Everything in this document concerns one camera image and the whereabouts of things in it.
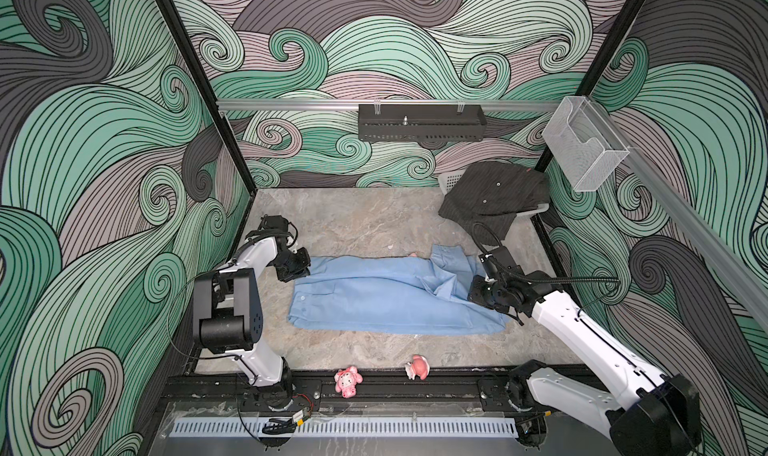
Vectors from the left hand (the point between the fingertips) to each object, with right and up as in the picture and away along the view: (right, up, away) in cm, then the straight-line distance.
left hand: (308, 268), depth 91 cm
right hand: (+48, -5, -11) cm, 49 cm away
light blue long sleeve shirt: (+27, -7, -3) cm, 28 cm away
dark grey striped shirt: (+63, +23, +19) cm, 70 cm away
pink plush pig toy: (+14, -25, -18) cm, 34 cm away
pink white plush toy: (+32, -23, -15) cm, 42 cm away
